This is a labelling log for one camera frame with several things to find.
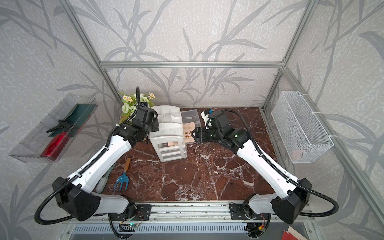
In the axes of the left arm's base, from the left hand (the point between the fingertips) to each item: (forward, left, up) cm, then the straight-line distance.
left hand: (153, 121), depth 79 cm
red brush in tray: (-21, +32, +10) cm, 39 cm away
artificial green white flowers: (+9, +15, +3) cm, 18 cm away
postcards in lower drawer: (-4, -6, -18) cm, 19 cm away
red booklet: (-47, -68, -23) cm, 86 cm away
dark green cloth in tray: (-3, +35, +6) cm, 36 cm away
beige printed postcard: (+4, -18, -11) cm, 21 cm away
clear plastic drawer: (+9, -19, -10) cm, 24 cm away
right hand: (-9, -23, +3) cm, 25 cm away
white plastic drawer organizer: (-2, -9, -5) cm, 10 cm away
